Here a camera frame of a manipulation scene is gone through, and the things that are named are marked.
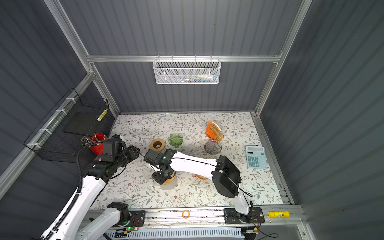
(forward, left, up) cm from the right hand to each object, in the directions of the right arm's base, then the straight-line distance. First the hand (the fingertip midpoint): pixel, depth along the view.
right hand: (161, 180), depth 78 cm
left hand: (+12, +12, +12) cm, 20 cm away
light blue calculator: (+17, -56, -7) cm, 59 cm away
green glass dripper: (+26, -5, 0) cm, 26 cm away
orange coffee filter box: (+32, -28, 0) cm, 43 cm away
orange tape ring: (-15, -12, -7) cm, 21 cm away
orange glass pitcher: (+5, -21, -7) cm, 22 cm away
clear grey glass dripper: (+24, -29, -5) cm, 38 cm away
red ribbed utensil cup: (+17, +39, +5) cm, 43 cm away
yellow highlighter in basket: (+29, +33, +21) cm, 48 cm away
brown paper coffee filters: (+34, -33, -1) cm, 47 cm away
